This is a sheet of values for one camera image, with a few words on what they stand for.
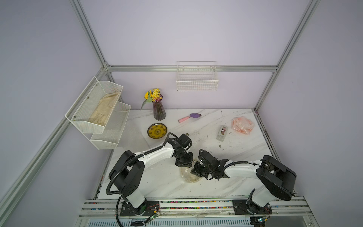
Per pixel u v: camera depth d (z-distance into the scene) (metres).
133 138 0.96
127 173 0.45
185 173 0.84
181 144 0.66
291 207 0.76
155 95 0.95
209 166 0.67
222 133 1.01
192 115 1.16
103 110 0.79
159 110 1.06
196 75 0.95
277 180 0.45
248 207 0.65
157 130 1.07
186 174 0.83
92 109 0.78
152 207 0.74
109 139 0.88
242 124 1.07
